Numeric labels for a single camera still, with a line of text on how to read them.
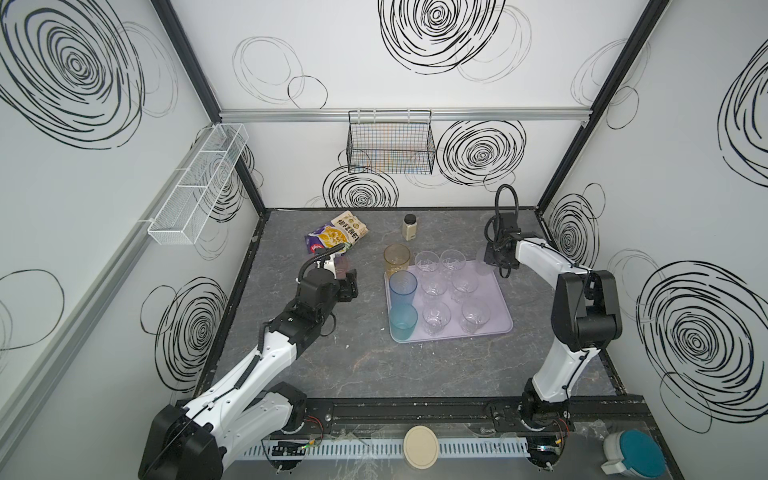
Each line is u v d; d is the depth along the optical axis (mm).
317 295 577
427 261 993
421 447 645
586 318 496
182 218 724
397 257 1014
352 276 711
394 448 642
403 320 871
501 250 726
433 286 911
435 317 888
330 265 706
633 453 631
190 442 381
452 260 994
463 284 933
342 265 996
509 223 788
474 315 911
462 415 754
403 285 907
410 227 1053
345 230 1097
